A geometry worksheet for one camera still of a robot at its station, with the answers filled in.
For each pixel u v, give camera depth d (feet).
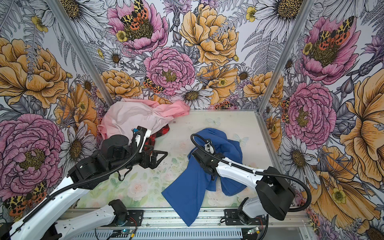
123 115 3.36
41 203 1.27
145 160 1.76
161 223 2.40
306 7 2.35
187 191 2.67
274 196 1.40
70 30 2.57
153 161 1.80
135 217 2.45
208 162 2.10
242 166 1.67
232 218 2.43
